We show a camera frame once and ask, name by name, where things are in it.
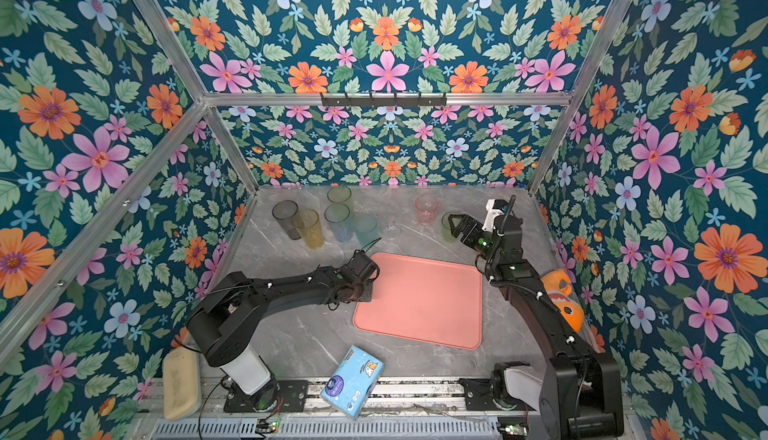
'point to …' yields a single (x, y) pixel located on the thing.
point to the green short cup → (447, 235)
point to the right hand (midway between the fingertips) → (460, 220)
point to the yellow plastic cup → (308, 224)
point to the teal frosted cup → (366, 228)
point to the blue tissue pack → (354, 382)
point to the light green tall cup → (340, 195)
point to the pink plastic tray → (425, 300)
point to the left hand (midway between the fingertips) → (371, 286)
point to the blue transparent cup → (337, 215)
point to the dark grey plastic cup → (284, 211)
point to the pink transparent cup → (426, 208)
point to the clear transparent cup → (390, 218)
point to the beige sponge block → (182, 385)
